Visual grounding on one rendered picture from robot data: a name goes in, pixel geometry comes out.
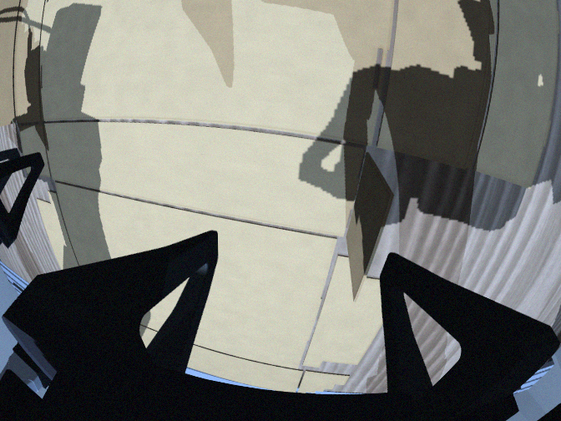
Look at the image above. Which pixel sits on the grey aluminium extrusion rail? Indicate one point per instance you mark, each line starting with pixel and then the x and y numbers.
pixel 15 278

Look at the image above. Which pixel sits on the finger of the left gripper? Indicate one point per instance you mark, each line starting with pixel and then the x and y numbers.
pixel 10 222
pixel 7 155

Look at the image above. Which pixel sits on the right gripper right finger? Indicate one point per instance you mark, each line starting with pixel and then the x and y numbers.
pixel 501 349

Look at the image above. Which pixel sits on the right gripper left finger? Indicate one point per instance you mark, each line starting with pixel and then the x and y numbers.
pixel 105 301

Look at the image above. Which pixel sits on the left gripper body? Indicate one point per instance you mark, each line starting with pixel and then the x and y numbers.
pixel 4 239

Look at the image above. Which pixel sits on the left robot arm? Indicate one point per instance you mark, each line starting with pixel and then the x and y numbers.
pixel 26 369

